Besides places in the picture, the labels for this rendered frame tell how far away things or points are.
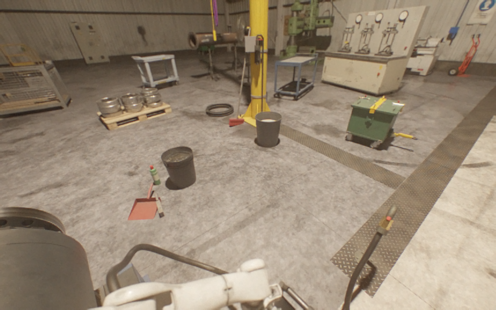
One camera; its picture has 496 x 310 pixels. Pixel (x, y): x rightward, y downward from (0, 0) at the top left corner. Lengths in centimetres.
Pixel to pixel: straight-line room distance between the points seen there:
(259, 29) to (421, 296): 329
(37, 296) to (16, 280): 8
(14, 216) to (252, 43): 297
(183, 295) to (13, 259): 68
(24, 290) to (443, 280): 212
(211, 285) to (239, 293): 7
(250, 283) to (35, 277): 70
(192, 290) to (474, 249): 213
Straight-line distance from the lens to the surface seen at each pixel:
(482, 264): 225
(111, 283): 81
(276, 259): 161
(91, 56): 1563
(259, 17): 333
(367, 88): 571
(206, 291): 49
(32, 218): 134
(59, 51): 1634
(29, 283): 96
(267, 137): 265
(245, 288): 53
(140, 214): 212
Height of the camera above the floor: 142
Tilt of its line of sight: 33 degrees down
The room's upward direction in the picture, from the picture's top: 2 degrees counter-clockwise
